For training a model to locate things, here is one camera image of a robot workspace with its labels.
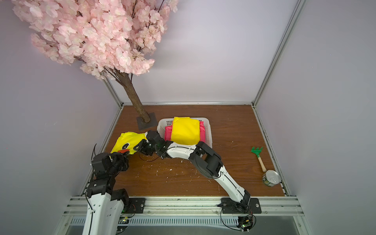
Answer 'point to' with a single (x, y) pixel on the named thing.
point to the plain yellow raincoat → (185, 130)
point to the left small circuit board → (125, 220)
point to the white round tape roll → (271, 177)
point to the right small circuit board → (246, 223)
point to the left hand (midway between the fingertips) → (131, 148)
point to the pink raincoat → (168, 132)
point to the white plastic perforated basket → (162, 123)
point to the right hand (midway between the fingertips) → (131, 147)
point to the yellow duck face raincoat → (128, 140)
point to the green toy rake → (257, 151)
